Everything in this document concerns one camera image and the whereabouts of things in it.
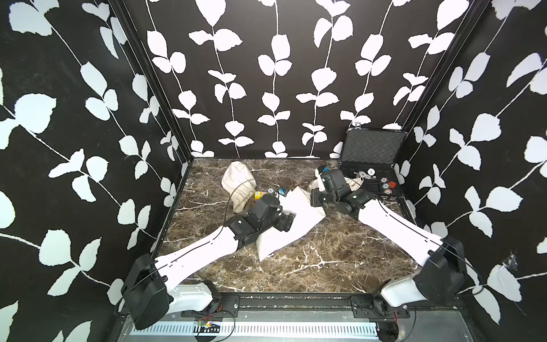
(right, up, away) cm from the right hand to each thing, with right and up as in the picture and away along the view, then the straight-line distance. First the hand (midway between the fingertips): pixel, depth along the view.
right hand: (308, 190), depth 82 cm
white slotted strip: (-34, -47, -11) cm, 59 cm away
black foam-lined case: (+36, +17, +28) cm, 49 cm away
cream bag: (-31, +2, +19) cm, 36 cm away
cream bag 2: (-4, -5, 0) cm, 6 cm away
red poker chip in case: (+47, +1, +26) cm, 54 cm away
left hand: (-9, -5, -5) cm, 11 cm away
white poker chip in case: (+39, +8, +32) cm, 51 cm away
